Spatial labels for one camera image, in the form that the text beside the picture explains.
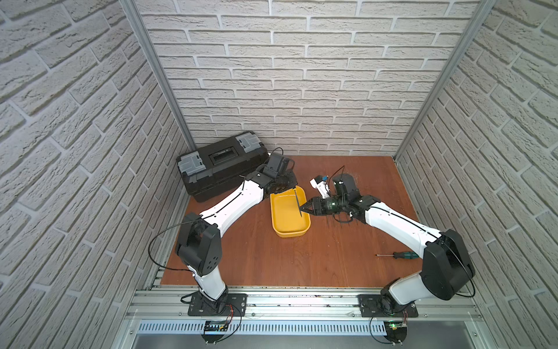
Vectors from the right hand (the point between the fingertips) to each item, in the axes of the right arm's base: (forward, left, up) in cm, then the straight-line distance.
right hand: (305, 208), depth 80 cm
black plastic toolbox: (+23, +34, 0) cm, 41 cm away
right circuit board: (-39, -28, -19) cm, 51 cm away
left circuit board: (-34, +34, -18) cm, 52 cm away
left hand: (+12, +1, +4) cm, 13 cm away
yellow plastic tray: (+3, +6, -14) cm, 15 cm away
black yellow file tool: (+3, +2, +1) cm, 4 cm away
